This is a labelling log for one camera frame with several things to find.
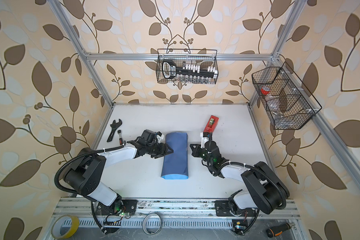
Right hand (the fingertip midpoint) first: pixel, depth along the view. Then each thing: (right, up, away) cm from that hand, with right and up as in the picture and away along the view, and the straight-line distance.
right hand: (190, 146), depth 87 cm
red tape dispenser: (+15, +12, +15) cm, 24 cm away
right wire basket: (+49, +25, -11) cm, 56 cm away
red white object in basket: (+41, +32, -6) cm, 52 cm away
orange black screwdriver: (+38, -34, -21) cm, 55 cm away
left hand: (-11, -4, +1) cm, 12 cm away
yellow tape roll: (-56, -35, -17) cm, 68 cm away
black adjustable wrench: (-55, +12, +21) cm, 60 cm away
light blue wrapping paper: (-9, -11, -3) cm, 14 cm away
